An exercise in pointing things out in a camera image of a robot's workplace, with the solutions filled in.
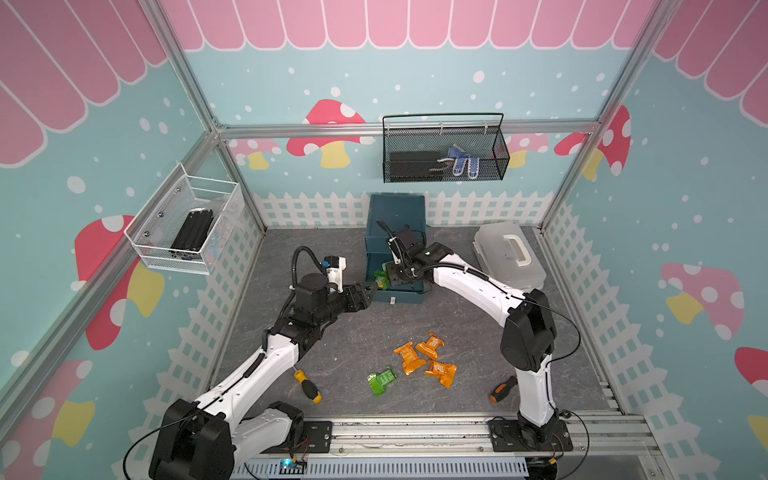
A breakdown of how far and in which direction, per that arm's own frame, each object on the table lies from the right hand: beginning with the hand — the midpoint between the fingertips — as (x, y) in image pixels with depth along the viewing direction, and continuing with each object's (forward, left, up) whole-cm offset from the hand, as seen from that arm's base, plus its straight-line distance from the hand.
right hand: (393, 273), depth 89 cm
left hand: (-9, +7, +4) cm, 12 cm away
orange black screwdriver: (-30, -29, -12) cm, 43 cm away
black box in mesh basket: (+25, -7, +20) cm, 33 cm away
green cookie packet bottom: (-27, +4, -14) cm, 31 cm away
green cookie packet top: (+1, +4, -4) cm, 5 cm away
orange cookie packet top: (-17, -11, -14) cm, 24 cm away
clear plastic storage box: (+9, -37, -3) cm, 38 cm away
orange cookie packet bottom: (-25, -14, -13) cm, 32 cm away
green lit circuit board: (-46, +26, -17) cm, 56 cm away
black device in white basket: (-4, +47, +22) cm, 52 cm away
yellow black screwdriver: (-28, +24, -15) cm, 40 cm away
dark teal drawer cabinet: (+19, -1, +8) cm, 20 cm away
